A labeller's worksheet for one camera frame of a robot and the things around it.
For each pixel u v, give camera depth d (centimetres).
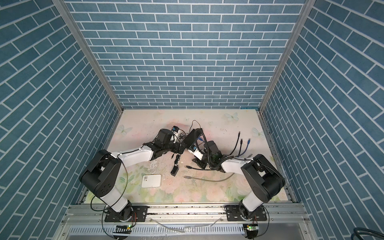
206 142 69
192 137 101
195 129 102
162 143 71
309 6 71
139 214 74
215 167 67
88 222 72
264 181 46
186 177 86
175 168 87
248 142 102
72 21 75
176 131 83
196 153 80
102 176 46
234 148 99
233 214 73
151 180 83
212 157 71
